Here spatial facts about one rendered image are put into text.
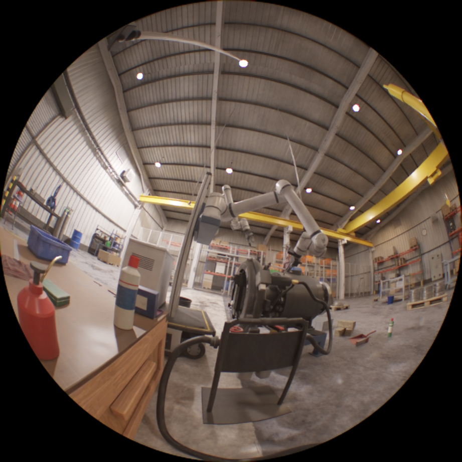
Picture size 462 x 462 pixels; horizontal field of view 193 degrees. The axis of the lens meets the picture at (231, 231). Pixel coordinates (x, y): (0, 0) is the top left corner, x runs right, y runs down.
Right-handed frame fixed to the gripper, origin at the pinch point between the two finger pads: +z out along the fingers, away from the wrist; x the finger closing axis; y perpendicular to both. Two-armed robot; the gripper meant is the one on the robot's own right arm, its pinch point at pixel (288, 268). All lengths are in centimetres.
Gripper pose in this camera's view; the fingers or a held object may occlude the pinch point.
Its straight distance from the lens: 118.0
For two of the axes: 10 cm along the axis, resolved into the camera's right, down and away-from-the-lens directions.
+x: 2.5, -3.9, 8.8
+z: -2.5, 8.6, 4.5
